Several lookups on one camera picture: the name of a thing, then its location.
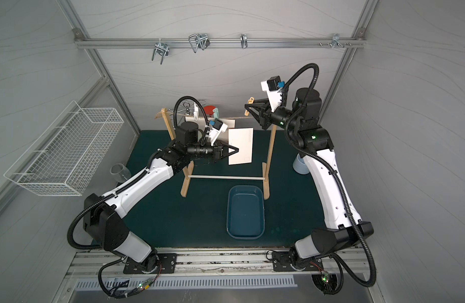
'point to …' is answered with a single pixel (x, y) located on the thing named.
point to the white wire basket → (64, 160)
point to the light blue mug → (299, 165)
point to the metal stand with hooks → (185, 109)
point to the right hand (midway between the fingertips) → (248, 102)
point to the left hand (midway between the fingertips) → (234, 151)
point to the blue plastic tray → (246, 212)
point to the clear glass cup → (120, 173)
